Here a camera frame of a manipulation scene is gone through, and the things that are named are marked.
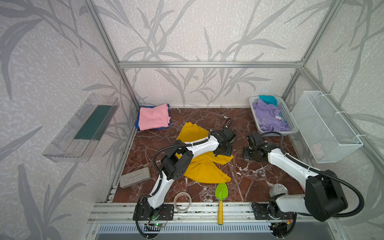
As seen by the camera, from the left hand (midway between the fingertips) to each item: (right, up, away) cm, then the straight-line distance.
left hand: (228, 148), depth 92 cm
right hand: (+11, 0, -3) cm, 11 cm away
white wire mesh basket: (+37, +12, -28) cm, 48 cm away
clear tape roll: (-23, -26, -18) cm, 39 cm away
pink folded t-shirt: (-50, +20, +19) cm, 57 cm away
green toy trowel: (-7, -21, -15) cm, 26 cm away
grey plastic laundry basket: (+44, +30, +20) cm, 56 cm away
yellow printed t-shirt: (-16, -10, -6) cm, 20 cm away
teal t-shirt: (+35, +33, +19) cm, 52 cm away
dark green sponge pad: (-64, +15, -27) cm, 71 cm away
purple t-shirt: (+34, +20, +16) cm, 42 cm away
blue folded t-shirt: (-64, +15, +14) cm, 67 cm away
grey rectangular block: (-54, -14, -10) cm, 57 cm away
